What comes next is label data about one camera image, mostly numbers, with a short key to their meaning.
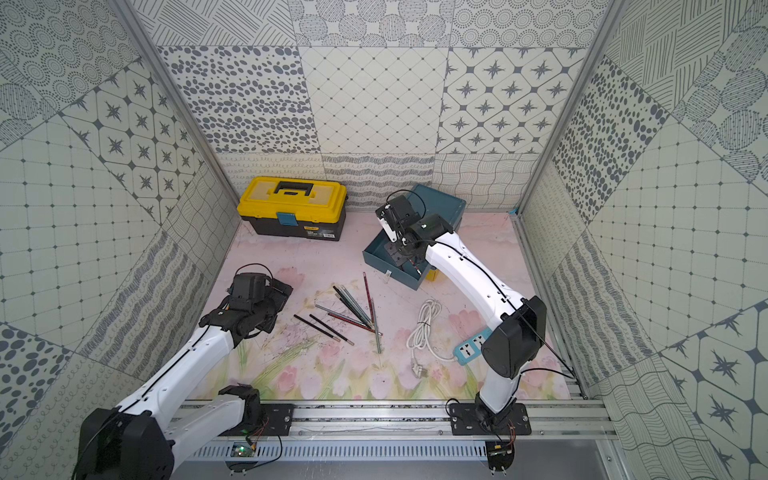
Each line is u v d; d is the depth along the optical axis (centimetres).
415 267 80
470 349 83
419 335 87
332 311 93
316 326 90
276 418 74
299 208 99
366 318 92
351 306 95
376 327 90
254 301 66
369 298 96
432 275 98
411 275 78
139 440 39
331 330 90
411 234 54
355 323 90
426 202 63
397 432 73
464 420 73
